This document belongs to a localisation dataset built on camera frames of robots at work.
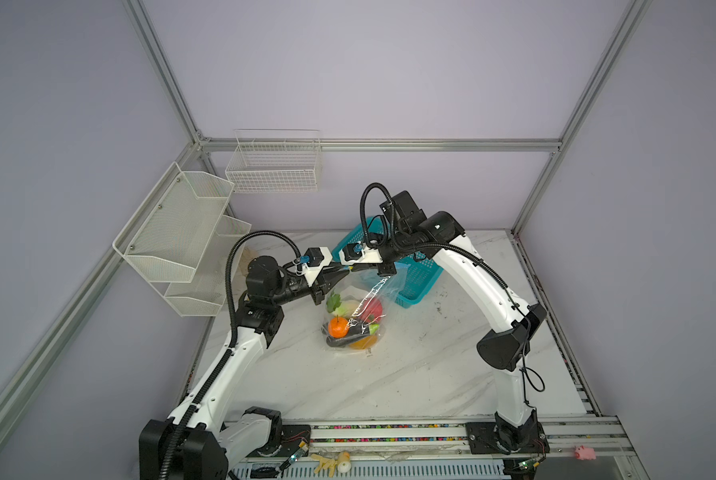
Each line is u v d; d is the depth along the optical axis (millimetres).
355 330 814
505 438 651
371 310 819
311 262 573
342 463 688
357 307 800
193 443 381
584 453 702
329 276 669
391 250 616
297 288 618
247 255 1128
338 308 818
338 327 800
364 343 843
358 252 584
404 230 569
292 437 731
